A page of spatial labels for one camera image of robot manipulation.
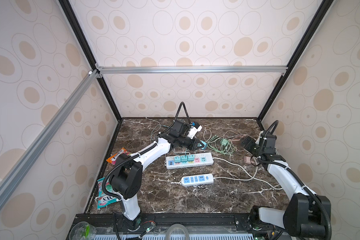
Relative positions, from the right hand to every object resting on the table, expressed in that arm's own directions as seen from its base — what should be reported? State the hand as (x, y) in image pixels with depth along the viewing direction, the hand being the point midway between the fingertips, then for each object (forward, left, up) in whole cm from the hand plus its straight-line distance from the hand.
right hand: (247, 141), depth 87 cm
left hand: (-5, +26, +5) cm, 27 cm away
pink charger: (-5, -3, -13) cm, 14 cm away
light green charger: (+9, +9, -13) cm, 19 cm away
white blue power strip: (-18, +31, -12) cm, 37 cm away
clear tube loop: (-44, +45, -11) cm, 64 cm away
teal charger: (-6, +38, -8) cm, 39 cm away
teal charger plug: (-7, +41, -8) cm, 43 cm away
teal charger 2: (-6, +33, -8) cm, 34 cm away
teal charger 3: (-4, +26, +4) cm, 26 cm away
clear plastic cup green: (-42, +84, -8) cm, 94 cm away
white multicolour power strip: (-4, +27, -13) cm, 30 cm away
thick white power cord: (-14, 0, -13) cm, 19 cm away
